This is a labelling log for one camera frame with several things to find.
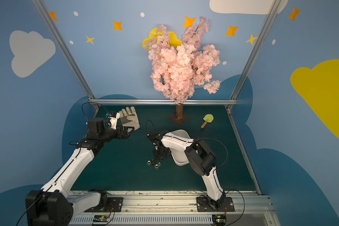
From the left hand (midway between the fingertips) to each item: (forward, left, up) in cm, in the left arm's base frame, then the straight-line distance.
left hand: (127, 125), depth 81 cm
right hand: (-9, -20, -21) cm, 30 cm away
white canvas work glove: (+23, +9, -22) cm, 33 cm away
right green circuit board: (-42, -52, -25) cm, 71 cm away
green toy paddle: (+27, -57, -23) cm, 67 cm away
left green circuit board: (-43, +10, -24) cm, 50 cm away
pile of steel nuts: (-14, -14, -21) cm, 29 cm away
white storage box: (-11, -32, -17) cm, 37 cm away
